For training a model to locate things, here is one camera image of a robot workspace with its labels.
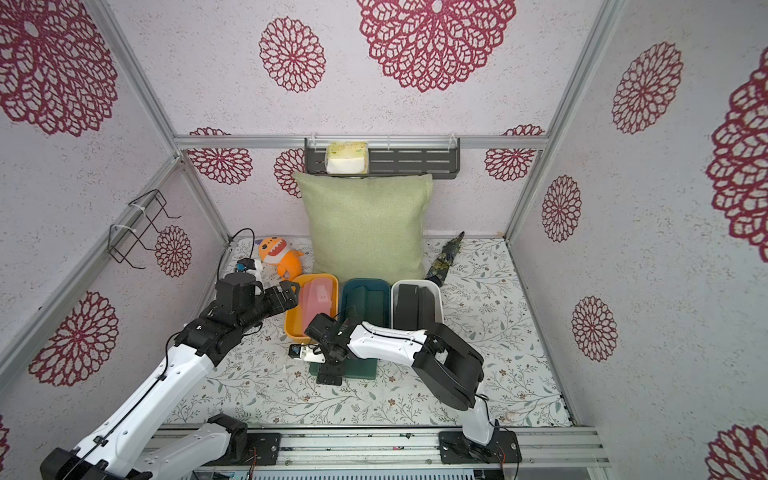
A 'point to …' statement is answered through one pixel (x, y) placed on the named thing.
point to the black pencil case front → (415, 308)
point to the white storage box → (438, 310)
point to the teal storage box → (371, 284)
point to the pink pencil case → (316, 298)
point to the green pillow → (368, 227)
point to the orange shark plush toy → (272, 250)
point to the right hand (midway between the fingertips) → (324, 357)
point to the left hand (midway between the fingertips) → (286, 291)
